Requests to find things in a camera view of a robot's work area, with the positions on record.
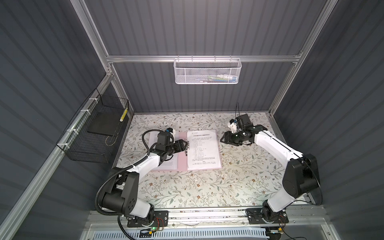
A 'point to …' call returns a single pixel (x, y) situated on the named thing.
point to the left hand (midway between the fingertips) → (183, 143)
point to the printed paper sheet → (172, 164)
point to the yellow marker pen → (123, 115)
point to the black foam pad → (106, 123)
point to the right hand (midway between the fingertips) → (224, 141)
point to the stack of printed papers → (204, 151)
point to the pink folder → (182, 155)
